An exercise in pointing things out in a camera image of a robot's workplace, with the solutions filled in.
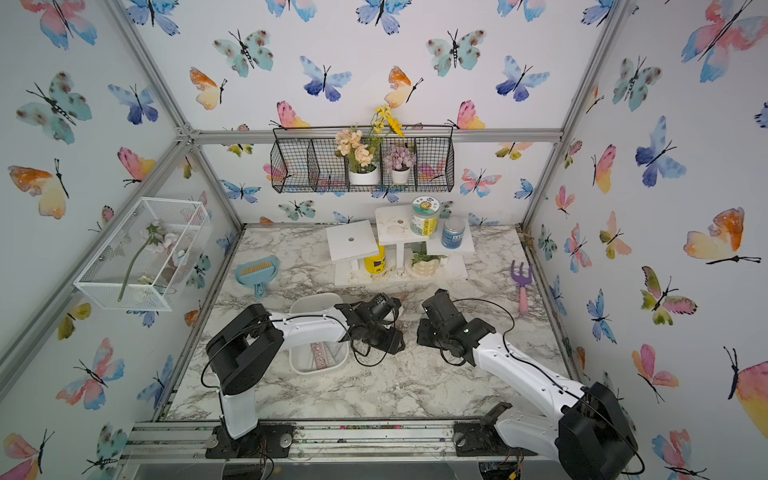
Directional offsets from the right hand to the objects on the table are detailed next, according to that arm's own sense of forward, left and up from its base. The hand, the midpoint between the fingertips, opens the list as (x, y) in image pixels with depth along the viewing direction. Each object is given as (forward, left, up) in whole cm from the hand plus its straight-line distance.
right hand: (424, 329), depth 83 cm
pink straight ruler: (-5, +30, -10) cm, 32 cm away
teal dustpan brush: (+22, +58, -8) cm, 62 cm away
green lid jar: (+23, +1, +19) cm, 30 cm away
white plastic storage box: (-6, +27, -9) cm, 29 cm away
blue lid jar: (+25, -8, +12) cm, 29 cm away
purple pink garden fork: (+25, -35, -10) cm, 44 cm away
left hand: (-2, +5, -8) cm, 10 cm away
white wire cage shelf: (+5, +69, +20) cm, 72 cm away
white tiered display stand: (+25, +24, +5) cm, 35 cm away
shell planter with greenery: (+23, 0, -1) cm, 23 cm away
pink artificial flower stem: (+10, +68, +22) cm, 72 cm away
